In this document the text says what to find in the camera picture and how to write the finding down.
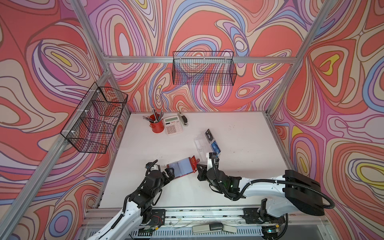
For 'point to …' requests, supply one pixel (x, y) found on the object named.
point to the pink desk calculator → (172, 125)
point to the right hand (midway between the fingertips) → (197, 169)
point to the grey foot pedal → (213, 227)
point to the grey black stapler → (183, 118)
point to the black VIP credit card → (209, 135)
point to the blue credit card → (215, 147)
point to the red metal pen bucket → (157, 124)
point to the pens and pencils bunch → (156, 117)
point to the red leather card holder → (184, 167)
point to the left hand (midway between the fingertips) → (172, 171)
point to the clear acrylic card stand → (206, 143)
